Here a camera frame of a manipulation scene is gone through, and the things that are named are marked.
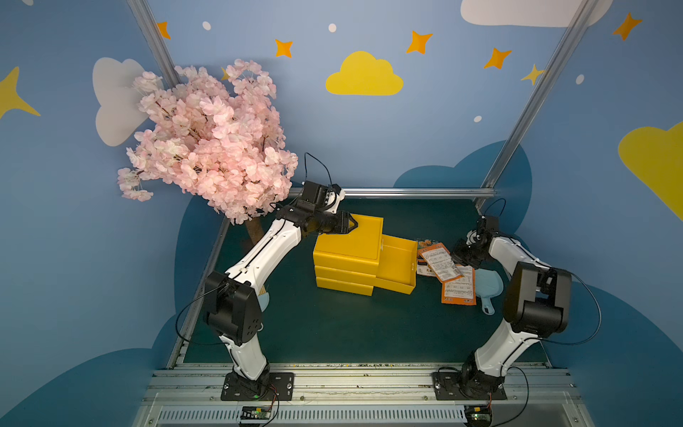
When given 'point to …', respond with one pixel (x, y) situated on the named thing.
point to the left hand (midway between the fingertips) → (352, 222)
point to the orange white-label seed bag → (461, 290)
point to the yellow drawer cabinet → (349, 262)
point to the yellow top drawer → (397, 265)
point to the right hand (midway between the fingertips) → (456, 253)
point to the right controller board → (478, 415)
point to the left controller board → (255, 414)
